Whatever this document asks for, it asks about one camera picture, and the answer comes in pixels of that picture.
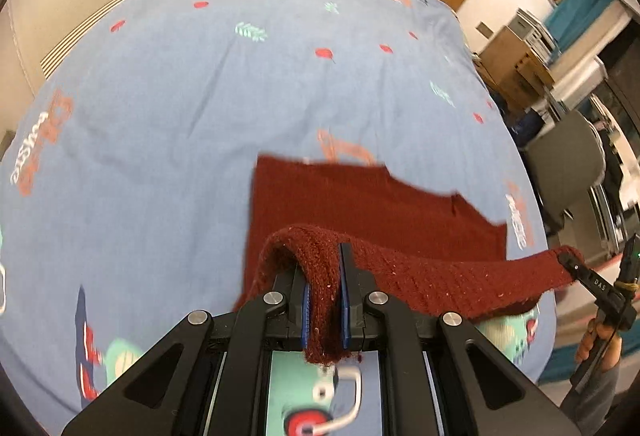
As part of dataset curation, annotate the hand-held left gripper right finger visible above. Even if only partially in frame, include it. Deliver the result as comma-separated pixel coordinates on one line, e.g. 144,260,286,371
340,243,581,436

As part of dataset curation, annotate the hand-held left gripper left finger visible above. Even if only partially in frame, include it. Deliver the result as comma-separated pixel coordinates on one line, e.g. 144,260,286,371
60,266,312,436

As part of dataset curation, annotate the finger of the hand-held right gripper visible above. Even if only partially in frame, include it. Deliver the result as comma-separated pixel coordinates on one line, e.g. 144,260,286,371
557,252,622,317

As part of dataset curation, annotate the dark red knit sweater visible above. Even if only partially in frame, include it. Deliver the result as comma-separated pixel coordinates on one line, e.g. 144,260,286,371
232,155,586,367

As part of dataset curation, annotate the person's right forearm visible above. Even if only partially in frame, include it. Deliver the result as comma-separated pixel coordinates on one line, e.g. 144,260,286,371
569,360,625,436

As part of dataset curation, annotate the person's right hand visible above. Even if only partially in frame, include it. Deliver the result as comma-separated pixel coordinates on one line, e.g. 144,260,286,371
575,316,624,373

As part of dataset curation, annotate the black jacket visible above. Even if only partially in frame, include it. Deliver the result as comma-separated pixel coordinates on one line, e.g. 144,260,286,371
597,126,622,198

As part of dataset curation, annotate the grey chair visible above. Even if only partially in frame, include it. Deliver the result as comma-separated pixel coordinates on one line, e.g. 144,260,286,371
522,110,608,234

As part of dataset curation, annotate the dark backpack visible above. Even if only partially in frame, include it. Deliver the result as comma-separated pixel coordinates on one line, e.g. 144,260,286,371
505,108,545,149

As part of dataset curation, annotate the wooden bedside cabinet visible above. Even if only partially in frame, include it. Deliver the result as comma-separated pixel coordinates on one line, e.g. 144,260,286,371
480,26,556,112

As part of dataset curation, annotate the white printer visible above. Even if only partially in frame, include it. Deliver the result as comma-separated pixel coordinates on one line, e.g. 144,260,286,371
510,8,559,63

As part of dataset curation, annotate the blue printed bed blanket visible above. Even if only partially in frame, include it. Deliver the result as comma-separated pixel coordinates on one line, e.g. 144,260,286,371
0,0,556,436

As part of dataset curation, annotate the teal curtain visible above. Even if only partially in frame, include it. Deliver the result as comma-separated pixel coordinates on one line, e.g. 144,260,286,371
545,0,617,53

